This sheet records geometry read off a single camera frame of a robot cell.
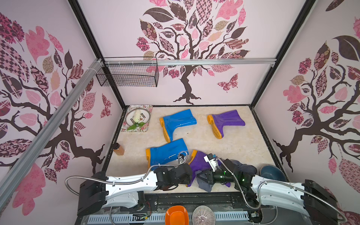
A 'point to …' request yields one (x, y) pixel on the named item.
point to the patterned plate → (145, 116)
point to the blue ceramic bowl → (273, 172)
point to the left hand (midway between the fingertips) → (189, 178)
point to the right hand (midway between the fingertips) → (198, 176)
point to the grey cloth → (249, 170)
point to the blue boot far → (168, 123)
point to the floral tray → (143, 129)
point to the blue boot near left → (166, 153)
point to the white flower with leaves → (137, 116)
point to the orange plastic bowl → (176, 215)
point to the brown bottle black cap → (118, 149)
